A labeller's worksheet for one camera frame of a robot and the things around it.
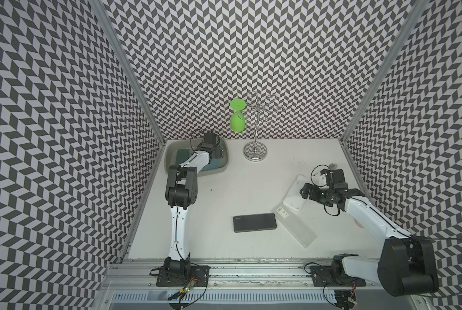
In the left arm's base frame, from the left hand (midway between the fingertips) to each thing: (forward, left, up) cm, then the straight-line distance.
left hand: (212, 150), depth 109 cm
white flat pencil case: (-30, -42, -2) cm, 52 cm away
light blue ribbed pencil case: (-9, -4, +2) cm, 10 cm away
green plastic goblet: (+6, -15, +18) cm, 24 cm away
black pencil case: (-41, -22, -3) cm, 47 cm away
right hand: (-31, -48, +2) cm, 57 cm away
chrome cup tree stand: (+1, -26, -3) cm, 26 cm away
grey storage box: (+1, +23, +2) cm, 23 cm away
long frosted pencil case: (-40, -42, -7) cm, 59 cm away
